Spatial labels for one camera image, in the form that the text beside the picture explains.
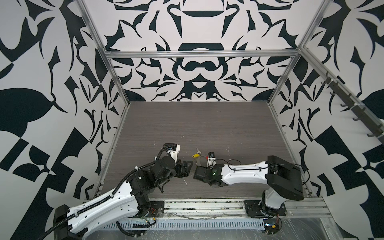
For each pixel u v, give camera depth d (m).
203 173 0.65
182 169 0.63
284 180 0.44
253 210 0.74
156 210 0.73
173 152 0.66
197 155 0.92
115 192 0.48
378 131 0.50
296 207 0.76
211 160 0.76
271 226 0.71
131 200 0.50
